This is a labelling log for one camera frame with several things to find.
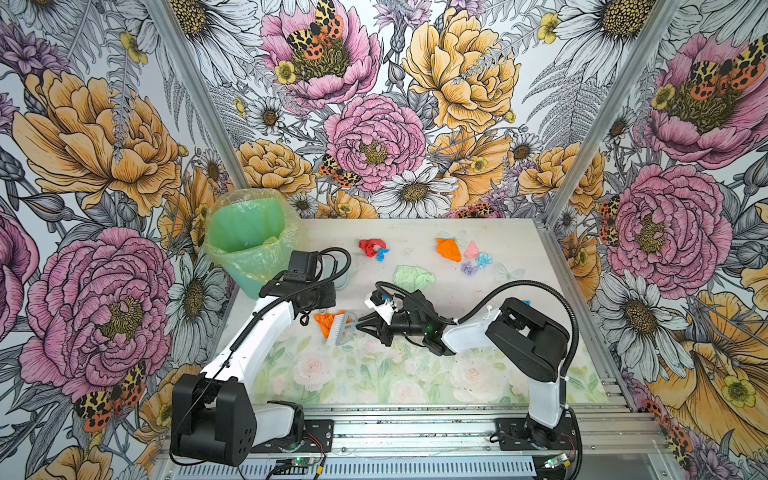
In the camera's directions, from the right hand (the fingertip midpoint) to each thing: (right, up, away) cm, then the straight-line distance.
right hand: (362, 330), depth 84 cm
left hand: (-10, +7, 0) cm, 12 cm away
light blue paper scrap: (+41, +19, +24) cm, 51 cm away
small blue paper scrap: (+4, +20, +28) cm, 34 cm away
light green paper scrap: (+15, +12, +19) cm, 27 cm away
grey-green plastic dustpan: (-6, +13, +1) cm, 15 cm away
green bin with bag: (-37, +27, +13) cm, 48 cm away
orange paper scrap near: (-12, +1, +7) cm, 14 cm away
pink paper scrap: (+38, +22, +30) cm, 53 cm away
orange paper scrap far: (+29, +23, +27) cm, 45 cm away
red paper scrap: (-1, +24, +26) cm, 35 cm away
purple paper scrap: (+34, +15, +21) cm, 43 cm away
